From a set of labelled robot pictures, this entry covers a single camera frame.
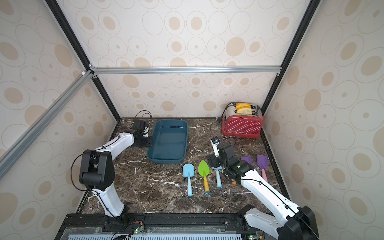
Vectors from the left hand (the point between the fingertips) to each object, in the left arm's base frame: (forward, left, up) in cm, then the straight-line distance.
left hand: (153, 140), depth 96 cm
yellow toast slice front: (+17, -59, +12) cm, 62 cm away
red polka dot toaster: (+11, -62, +4) cm, 63 cm away
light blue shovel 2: (-20, -41, -7) cm, 46 cm away
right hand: (-14, -37, +8) cm, 40 cm away
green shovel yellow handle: (-16, -32, -9) cm, 37 cm away
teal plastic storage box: (+7, -8, -12) cm, 16 cm away
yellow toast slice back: (+22, -57, +12) cm, 62 cm away
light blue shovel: (-18, -23, -8) cm, 30 cm away
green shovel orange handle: (-25, -49, -5) cm, 55 cm away
